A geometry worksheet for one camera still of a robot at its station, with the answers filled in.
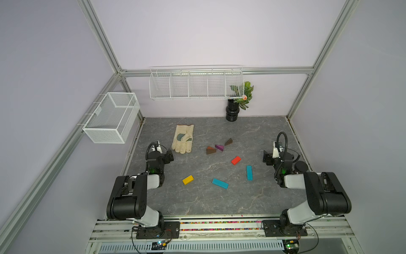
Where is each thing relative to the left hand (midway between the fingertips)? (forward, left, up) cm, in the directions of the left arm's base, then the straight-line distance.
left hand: (162, 150), depth 93 cm
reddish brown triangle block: (+1, -29, -5) cm, 29 cm away
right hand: (-4, -66, -1) cm, 66 cm away
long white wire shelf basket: (+35, -23, +22) cm, 47 cm away
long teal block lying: (-19, -33, -8) cm, 39 cm away
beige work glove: (+10, -11, -7) cm, 16 cm away
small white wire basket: (+9, +23, +18) cm, 31 cm away
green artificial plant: (+29, -55, +19) cm, 65 cm away
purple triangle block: (+4, -35, -6) cm, 36 cm away
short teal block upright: (-15, -51, -7) cm, 53 cm away
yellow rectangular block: (-16, -15, -7) cm, 23 cm away
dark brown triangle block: (+8, -42, -7) cm, 43 cm away
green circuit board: (-50, -62, -10) cm, 81 cm away
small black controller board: (-46, -1, -10) cm, 47 cm away
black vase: (+31, -47, 0) cm, 56 cm away
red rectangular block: (-6, -44, -7) cm, 45 cm away
